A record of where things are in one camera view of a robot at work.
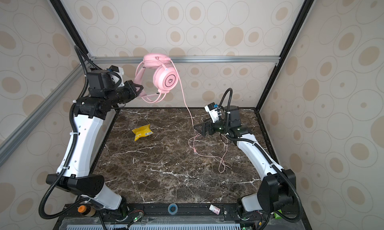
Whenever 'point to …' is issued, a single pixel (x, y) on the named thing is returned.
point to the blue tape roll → (172, 205)
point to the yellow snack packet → (142, 131)
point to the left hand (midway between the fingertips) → (145, 83)
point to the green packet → (276, 216)
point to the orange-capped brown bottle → (87, 210)
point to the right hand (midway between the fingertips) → (200, 124)
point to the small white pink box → (214, 209)
